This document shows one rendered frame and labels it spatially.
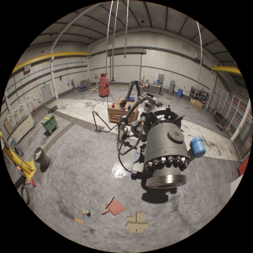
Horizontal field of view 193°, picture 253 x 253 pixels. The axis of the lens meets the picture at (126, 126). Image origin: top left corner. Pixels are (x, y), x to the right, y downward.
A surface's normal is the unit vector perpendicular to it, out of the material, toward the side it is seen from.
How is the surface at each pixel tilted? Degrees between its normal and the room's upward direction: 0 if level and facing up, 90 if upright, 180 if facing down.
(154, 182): 55
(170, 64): 90
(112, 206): 0
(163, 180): 34
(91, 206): 0
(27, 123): 90
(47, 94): 90
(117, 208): 0
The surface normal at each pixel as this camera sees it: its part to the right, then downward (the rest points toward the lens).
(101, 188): 0.03, -0.77
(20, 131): 0.86, 0.35
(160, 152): -0.58, -0.72
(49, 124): 0.98, 0.14
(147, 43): -0.36, 0.59
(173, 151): -0.21, -0.79
